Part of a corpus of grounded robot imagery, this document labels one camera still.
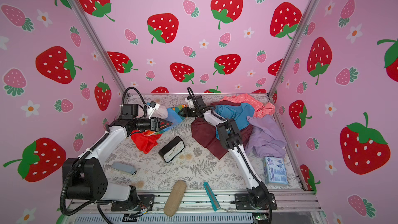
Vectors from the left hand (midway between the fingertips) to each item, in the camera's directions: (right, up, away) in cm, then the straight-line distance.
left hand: (168, 123), depth 80 cm
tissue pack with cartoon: (+55, -24, -2) cm, 60 cm away
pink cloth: (+59, +8, +28) cm, 66 cm away
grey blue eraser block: (-26, -25, +5) cm, 37 cm away
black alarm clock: (+1, -15, +4) cm, 15 cm away
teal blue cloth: (+41, +5, +16) cm, 44 cm away
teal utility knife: (+24, -38, -7) cm, 46 cm away
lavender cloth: (+55, -10, +10) cm, 57 cm away
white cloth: (-10, +5, +23) cm, 25 cm away
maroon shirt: (+20, -9, +20) cm, 29 cm away
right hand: (+2, +5, +27) cm, 28 cm away
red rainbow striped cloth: (-15, -12, +11) cm, 22 cm away
